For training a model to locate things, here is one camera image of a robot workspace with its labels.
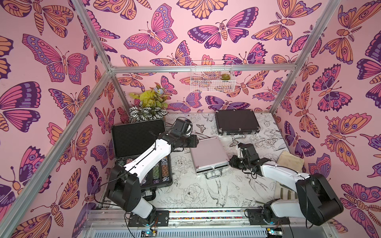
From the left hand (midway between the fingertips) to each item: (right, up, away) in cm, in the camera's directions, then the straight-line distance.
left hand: (197, 140), depth 84 cm
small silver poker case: (+8, -11, +8) cm, 16 cm away
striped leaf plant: (-33, +16, +6) cm, 37 cm away
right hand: (+20, -13, +6) cm, 24 cm away
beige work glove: (+58, -14, +10) cm, 60 cm away
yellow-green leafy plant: (-31, +28, +20) cm, 46 cm away
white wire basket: (+6, +42, +16) cm, 45 cm away
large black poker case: (-43, +1, +8) cm, 43 cm away
